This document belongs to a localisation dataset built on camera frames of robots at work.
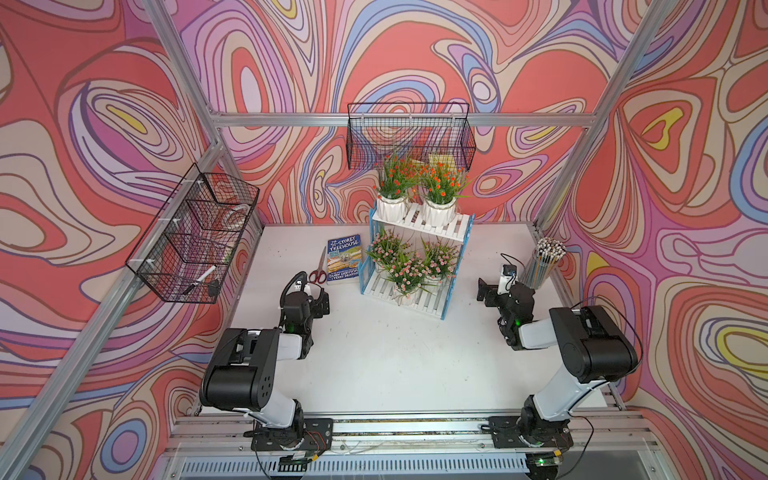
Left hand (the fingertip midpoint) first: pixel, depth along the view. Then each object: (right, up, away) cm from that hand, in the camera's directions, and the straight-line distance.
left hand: (311, 292), depth 94 cm
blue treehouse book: (+9, +10, +13) cm, 19 cm away
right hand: (+60, +2, +2) cm, 60 cm away
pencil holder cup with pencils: (+73, +13, -6) cm, 74 cm away
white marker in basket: (-22, +6, -21) cm, 31 cm away
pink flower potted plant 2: (+40, +11, -6) cm, 42 cm away
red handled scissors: (0, +5, +10) cm, 12 cm away
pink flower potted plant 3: (+31, +7, -10) cm, 33 cm away
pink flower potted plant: (+24, +15, -4) cm, 28 cm away
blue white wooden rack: (+20, +3, +7) cm, 21 cm away
